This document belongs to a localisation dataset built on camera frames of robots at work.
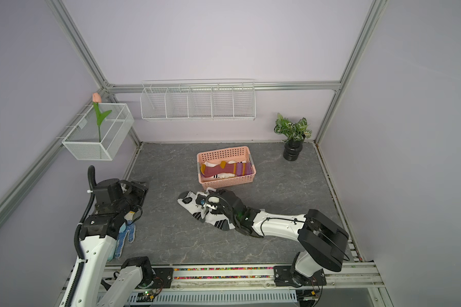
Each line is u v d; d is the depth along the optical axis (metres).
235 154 1.12
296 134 0.93
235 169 1.03
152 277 0.73
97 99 0.83
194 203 0.91
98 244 0.46
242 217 0.63
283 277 0.74
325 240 0.43
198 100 1.00
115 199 0.54
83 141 0.79
